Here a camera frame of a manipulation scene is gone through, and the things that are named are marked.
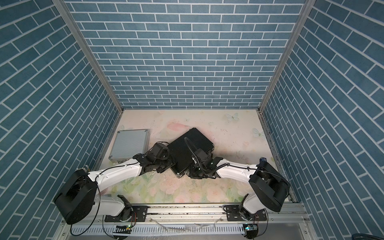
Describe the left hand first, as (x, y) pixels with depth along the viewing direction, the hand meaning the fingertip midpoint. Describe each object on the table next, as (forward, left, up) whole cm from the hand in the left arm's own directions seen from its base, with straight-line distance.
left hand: (179, 165), depth 85 cm
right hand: (-6, -6, -1) cm, 9 cm away
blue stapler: (+5, -51, -2) cm, 52 cm away
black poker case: (0, -4, +19) cm, 20 cm away
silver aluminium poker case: (+16, +36, -4) cm, 39 cm away
